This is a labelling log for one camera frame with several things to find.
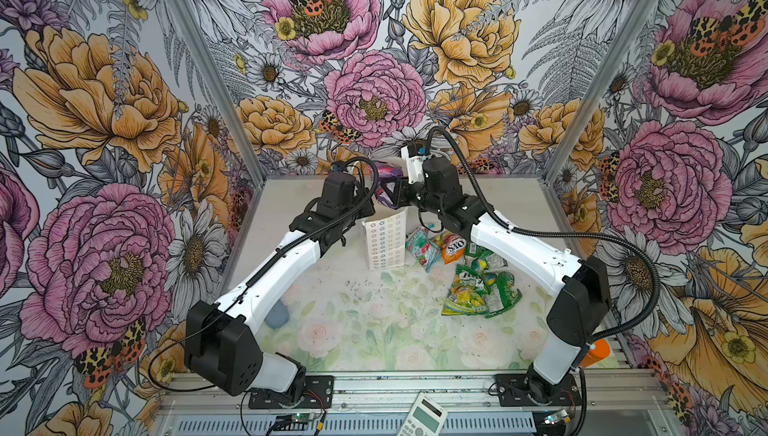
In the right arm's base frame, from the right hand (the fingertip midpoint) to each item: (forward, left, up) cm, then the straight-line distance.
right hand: (384, 192), depth 77 cm
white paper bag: (-6, 0, -11) cm, 13 cm away
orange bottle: (-34, -49, -21) cm, 64 cm away
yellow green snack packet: (-17, -23, -25) cm, 38 cm away
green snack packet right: (-18, -32, -25) cm, 44 cm away
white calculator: (-45, -8, -30) cm, 54 cm away
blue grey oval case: (-19, +31, -29) cm, 47 cm away
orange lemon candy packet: (-3, -20, -22) cm, 30 cm away
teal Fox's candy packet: (-1, -11, -25) cm, 28 cm away
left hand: (0, +4, -5) cm, 7 cm away
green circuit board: (-44, +23, -32) cm, 59 cm away
